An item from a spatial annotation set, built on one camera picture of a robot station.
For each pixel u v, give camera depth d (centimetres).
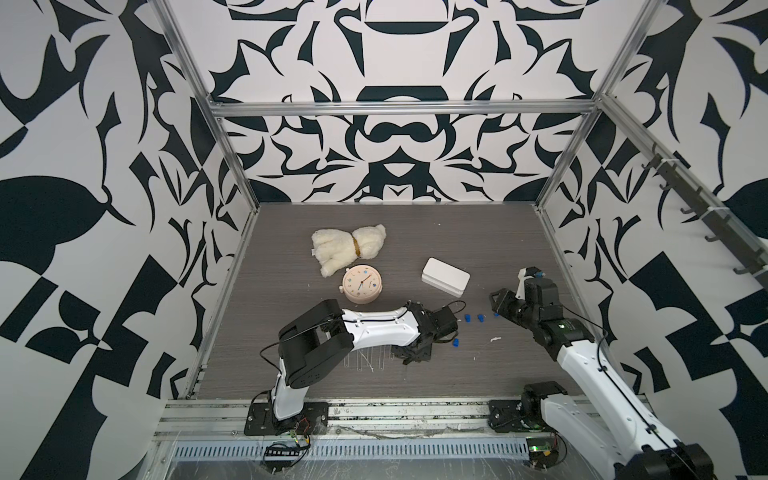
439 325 66
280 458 73
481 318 91
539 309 62
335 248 95
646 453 40
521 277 77
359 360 83
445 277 95
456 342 87
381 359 83
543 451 71
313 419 74
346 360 47
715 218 59
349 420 76
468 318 91
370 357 83
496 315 74
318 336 52
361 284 95
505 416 74
